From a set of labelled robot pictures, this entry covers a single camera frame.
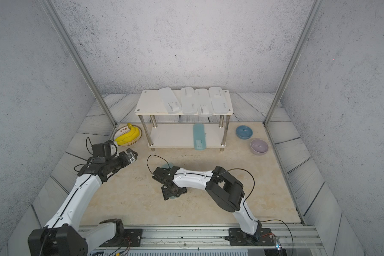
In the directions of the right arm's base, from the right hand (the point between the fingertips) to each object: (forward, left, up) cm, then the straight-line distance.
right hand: (172, 195), depth 86 cm
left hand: (+13, +19, +17) cm, 29 cm away
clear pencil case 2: (+36, +1, +35) cm, 50 cm away
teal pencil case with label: (+36, -14, +6) cm, 39 cm away
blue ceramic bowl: (+45, -45, 0) cm, 64 cm away
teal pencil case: (+19, +7, -2) cm, 21 cm away
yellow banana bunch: (+38, +31, +5) cm, 49 cm away
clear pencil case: (+36, -26, +34) cm, 55 cm away
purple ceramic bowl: (+31, -52, +1) cm, 60 cm away
